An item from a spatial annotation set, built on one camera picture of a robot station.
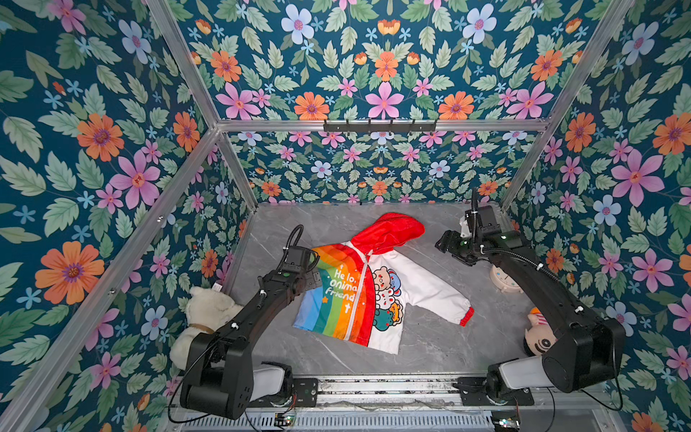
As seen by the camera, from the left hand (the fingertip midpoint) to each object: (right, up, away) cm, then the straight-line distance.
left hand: (307, 277), depth 88 cm
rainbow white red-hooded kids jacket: (+16, -6, +5) cm, 18 cm away
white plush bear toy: (-27, -8, -11) cm, 30 cm away
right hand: (+46, +12, -6) cm, 48 cm away
